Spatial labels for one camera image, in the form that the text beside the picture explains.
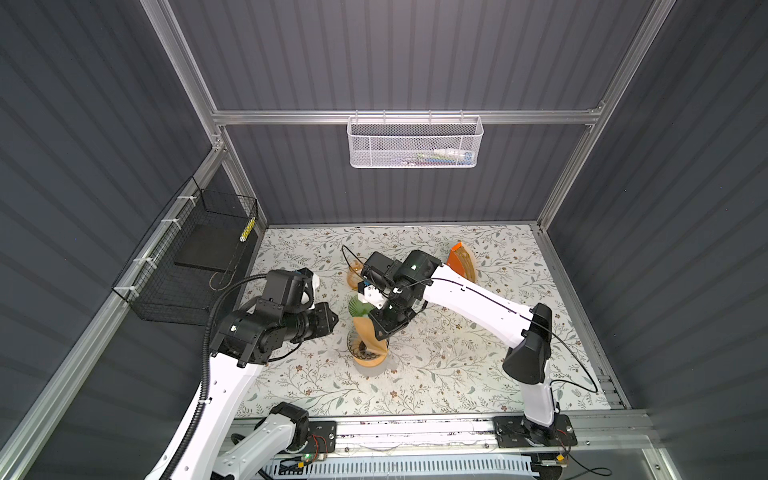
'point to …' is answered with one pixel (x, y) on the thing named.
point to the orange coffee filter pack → (461, 260)
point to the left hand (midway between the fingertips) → (337, 318)
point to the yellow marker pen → (245, 233)
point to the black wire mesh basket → (159, 291)
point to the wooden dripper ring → (371, 363)
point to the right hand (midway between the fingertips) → (380, 339)
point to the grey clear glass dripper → (358, 348)
